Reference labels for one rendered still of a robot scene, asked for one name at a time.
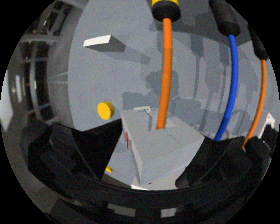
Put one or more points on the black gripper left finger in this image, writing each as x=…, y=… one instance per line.
x=94, y=145

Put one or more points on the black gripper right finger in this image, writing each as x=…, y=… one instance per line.
x=208, y=155

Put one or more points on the yellow disc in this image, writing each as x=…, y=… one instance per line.
x=106, y=110
x=108, y=169

